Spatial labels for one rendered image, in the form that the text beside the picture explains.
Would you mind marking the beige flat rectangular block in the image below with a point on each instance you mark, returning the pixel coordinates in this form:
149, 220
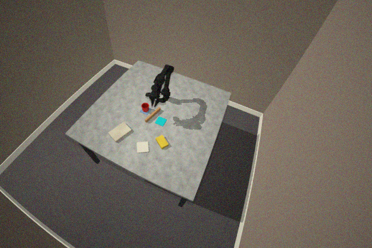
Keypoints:
120, 131

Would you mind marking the yellow rectangular block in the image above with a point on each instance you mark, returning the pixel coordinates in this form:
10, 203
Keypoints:
162, 142

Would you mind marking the cream flat slab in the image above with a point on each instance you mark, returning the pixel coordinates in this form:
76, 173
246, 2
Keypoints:
142, 147

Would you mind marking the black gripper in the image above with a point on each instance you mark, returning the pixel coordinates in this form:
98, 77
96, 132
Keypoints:
162, 100

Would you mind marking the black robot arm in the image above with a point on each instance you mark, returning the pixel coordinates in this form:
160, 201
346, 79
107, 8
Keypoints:
159, 80

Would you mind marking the red cup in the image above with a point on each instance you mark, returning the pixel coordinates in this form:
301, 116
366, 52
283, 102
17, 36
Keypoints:
145, 107

